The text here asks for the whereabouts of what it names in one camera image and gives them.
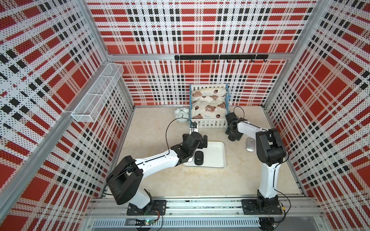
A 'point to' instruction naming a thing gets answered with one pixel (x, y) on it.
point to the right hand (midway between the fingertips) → (234, 133)
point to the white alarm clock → (181, 112)
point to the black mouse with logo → (199, 158)
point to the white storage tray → (214, 156)
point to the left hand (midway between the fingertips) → (200, 135)
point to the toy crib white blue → (210, 123)
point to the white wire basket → (88, 109)
